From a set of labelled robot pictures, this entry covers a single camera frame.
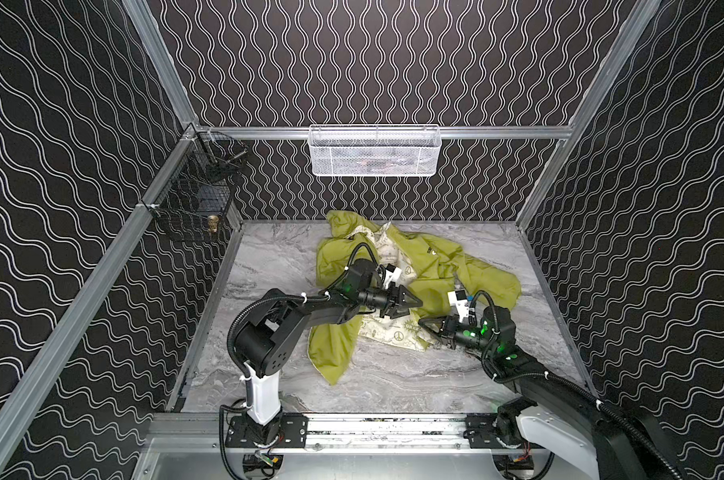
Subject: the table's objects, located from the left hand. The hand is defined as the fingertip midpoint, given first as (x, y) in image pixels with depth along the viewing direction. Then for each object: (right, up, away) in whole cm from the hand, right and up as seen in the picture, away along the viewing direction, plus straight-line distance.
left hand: (431, 312), depth 77 cm
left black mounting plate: (-35, -28, -3) cm, 46 cm away
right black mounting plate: (+12, -29, -3) cm, 32 cm away
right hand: (-3, -3, +1) cm, 4 cm away
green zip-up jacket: (-4, +13, +29) cm, 32 cm away
